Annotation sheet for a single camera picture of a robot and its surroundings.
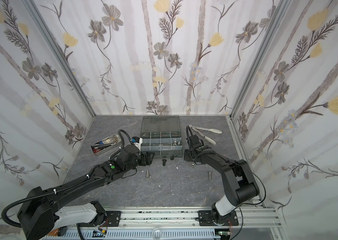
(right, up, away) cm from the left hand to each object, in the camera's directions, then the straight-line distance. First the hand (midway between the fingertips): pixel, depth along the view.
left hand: (148, 150), depth 81 cm
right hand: (+22, -3, +12) cm, 25 cm away
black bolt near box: (+8, -9, +14) cm, 19 cm away
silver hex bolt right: (+36, -16, +8) cm, 40 cm away
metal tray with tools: (-33, +1, +21) cm, 39 cm away
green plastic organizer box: (+6, +8, +21) cm, 23 cm away
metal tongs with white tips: (+38, +5, +24) cm, 45 cm away
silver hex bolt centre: (-2, -15, +9) cm, 18 cm away
